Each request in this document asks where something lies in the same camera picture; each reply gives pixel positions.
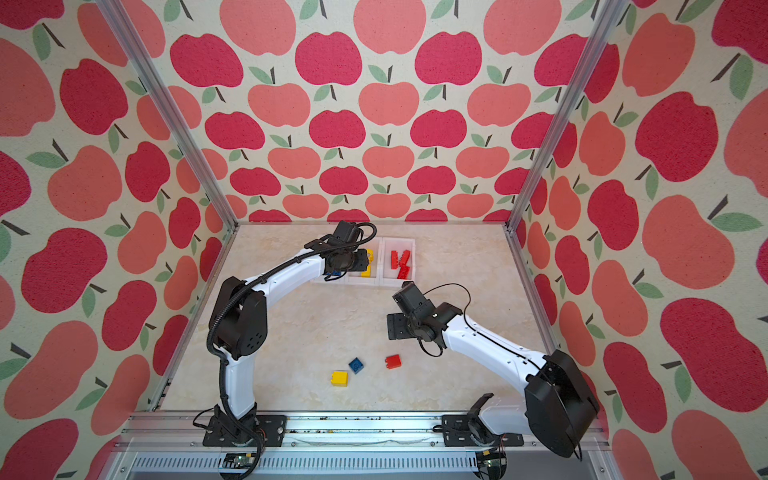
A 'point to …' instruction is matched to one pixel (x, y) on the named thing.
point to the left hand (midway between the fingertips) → (369, 262)
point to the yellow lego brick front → (340, 379)
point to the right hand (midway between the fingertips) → (407, 322)
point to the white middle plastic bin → (372, 276)
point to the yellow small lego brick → (366, 274)
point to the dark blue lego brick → (356, 365)
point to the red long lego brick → (404, 268)
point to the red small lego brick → (393, 361)
